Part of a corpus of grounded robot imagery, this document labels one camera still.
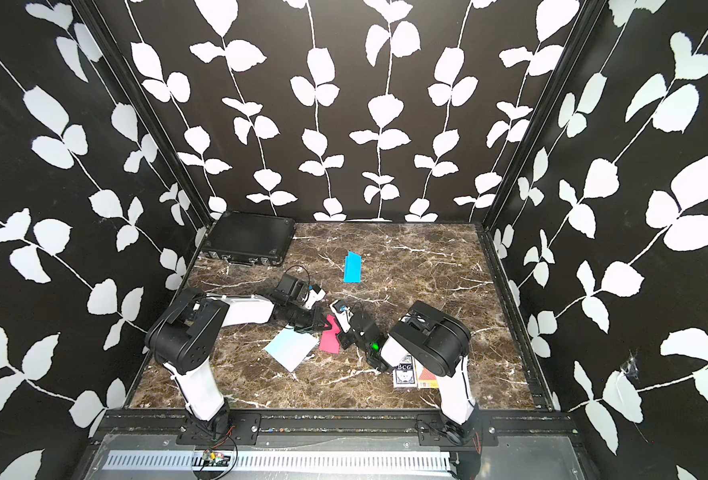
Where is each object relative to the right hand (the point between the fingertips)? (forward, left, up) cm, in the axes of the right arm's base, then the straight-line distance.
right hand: (334, 315), depth 94 cm
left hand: (-3, 0, +1) cm, 3 cm away
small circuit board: (-38, +26, -1) cm, 46 cm away
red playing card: (-19, -27, +1) cm, 33 cm away
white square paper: (-10, +13, -1) cm, 16 cm away
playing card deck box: (-18, -21, 0) cm, 28 cm away
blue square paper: (+20, -5, -1) cm, 21 cm away
